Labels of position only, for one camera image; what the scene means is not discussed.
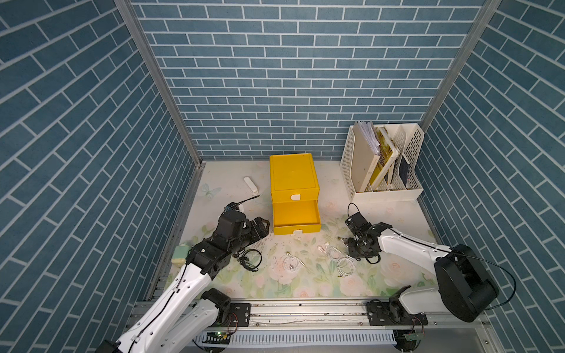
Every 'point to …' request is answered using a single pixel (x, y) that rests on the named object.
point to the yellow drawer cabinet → (295, 192)
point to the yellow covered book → (388, 153)
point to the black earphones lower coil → (245, 263)
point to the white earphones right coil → (345, 266)
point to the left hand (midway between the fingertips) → (269, 227)
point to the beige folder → (365, 159)
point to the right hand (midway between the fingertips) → (355, 251)
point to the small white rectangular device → (252, 186)
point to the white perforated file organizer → (402, 182)
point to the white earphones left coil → (290, 262)
